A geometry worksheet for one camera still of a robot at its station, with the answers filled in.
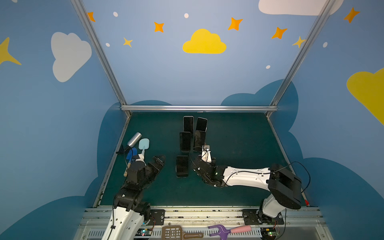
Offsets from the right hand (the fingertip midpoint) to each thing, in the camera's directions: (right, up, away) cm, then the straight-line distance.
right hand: (202, 156), depth 85 cm
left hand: (-20, -1, -9) cm, 22 cm away
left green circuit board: (-29, -34, -14) cm, 47 cm away
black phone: (+1, +19, +15) cm, 24 cm away
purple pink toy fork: (+10, -34, -14) cm, 38 cm away
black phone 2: (0, +7, +24) cm, 25 cm away
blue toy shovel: (-46, 0, +13) cm, 48 cm away
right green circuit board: (+31, -35, -14) cm, 49 cm away
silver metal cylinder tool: (-52, +2, +14) cm, 54 cm away
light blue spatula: (-39, +5, +16) cm, 43 cm away
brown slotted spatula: (-14, -34, -14) cm, 39 cm away
